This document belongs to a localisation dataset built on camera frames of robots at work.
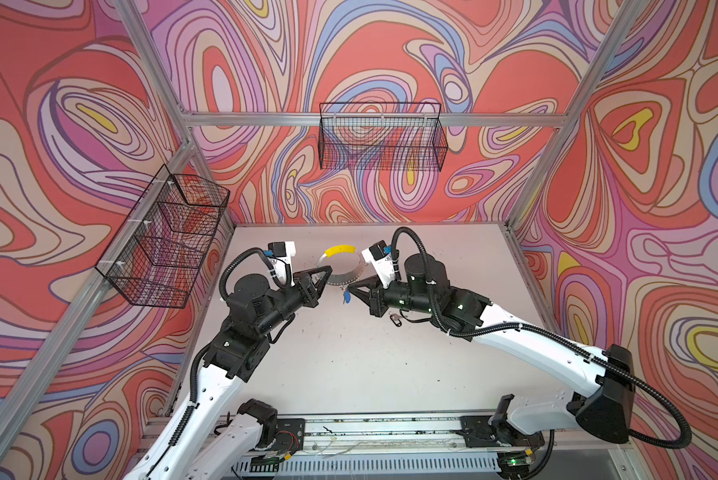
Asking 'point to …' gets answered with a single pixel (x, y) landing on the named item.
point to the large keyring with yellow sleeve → (348, 278)
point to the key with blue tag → (347, 296)
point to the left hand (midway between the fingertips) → (336, 270)
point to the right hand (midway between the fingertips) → (354, 295)
